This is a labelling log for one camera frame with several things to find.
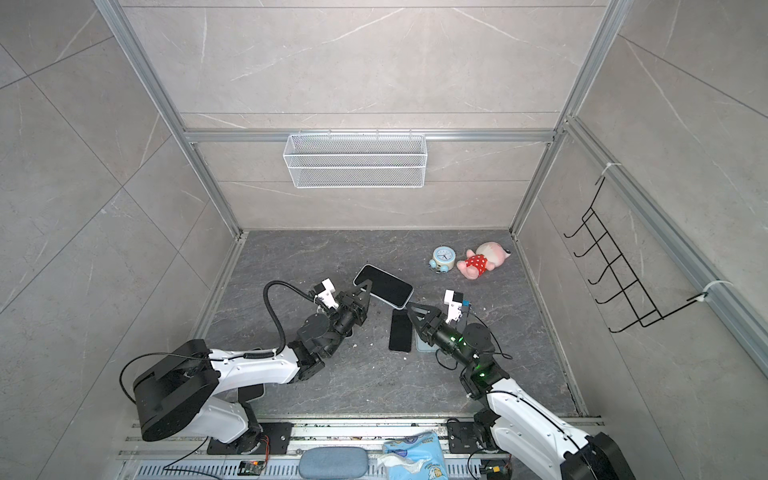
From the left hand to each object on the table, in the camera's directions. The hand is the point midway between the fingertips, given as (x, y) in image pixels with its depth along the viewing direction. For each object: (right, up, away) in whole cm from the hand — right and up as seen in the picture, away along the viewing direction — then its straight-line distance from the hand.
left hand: (375, 279), depth 72 cm
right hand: (+7, -8, +1) cm, 11 cm away
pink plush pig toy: (+38, +6, +32) cm, 50 cm away
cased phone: (+2, -2, +2) cm, 4 cm away
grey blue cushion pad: (-10, -43, -4) cm, 44 cm away
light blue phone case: (+14, -22, +18) cm, 31 cm away
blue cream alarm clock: (+23, +4, +35) cm, 42 cm away
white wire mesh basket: (-8, +38, +29) cm, 49 cm away
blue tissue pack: (+10, -40, -6) cm, 41 cm away
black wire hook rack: (+55, -5, -14) cm, 57 cm away
